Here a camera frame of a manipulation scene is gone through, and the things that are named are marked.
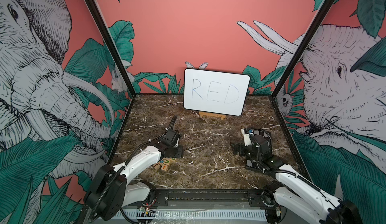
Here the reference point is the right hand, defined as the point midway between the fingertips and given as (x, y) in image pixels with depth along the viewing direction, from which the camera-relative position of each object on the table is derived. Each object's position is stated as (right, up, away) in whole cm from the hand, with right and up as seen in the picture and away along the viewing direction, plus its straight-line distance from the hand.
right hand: (235, 139), depth 83 cm
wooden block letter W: (-42, -13, 0) cm, 44 cm away
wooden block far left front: (-45, -14, -2) cm, 47 cm away
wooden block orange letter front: (-40, -15, -2) cm, 43 cm away
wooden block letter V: (-39, -13, 0) cm, 41 cm away
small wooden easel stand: (-11, +13, +21) cm, 27 cm away
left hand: (-31, -7, +3) cm, 32 cm away
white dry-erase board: (-10, +28, +14) cm, 33 cm away
